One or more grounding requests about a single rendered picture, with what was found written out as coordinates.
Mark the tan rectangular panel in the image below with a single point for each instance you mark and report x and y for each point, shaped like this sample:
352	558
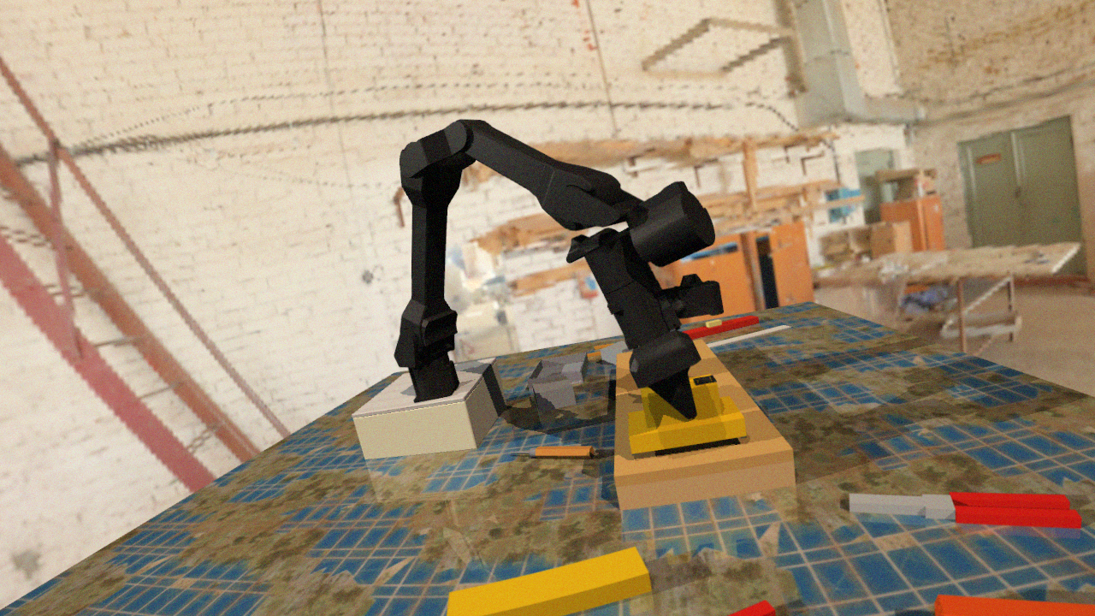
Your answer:
762	460

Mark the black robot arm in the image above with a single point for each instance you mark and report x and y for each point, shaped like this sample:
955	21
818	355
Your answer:
663	229

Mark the yellow rectangular bar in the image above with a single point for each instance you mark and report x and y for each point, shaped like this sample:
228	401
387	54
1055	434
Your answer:
559	591

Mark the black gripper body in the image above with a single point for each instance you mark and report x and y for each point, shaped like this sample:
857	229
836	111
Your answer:
657	352

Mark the white flat strip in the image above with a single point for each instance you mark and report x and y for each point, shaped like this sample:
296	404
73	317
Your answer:
744	337

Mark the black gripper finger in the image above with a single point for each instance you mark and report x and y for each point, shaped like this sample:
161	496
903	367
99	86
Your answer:
676	390

